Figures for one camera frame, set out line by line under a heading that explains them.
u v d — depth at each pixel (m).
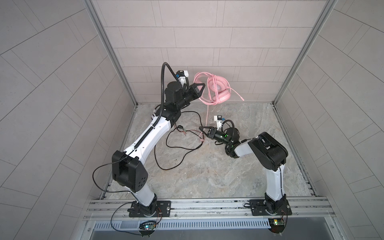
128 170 0.42
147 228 0.64
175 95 0.54
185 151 0.91
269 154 0.53
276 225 0.68
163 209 0.71
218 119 0.82
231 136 0.70
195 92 0.62
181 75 0.64
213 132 0.78
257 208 0.71
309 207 0.73
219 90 0.77
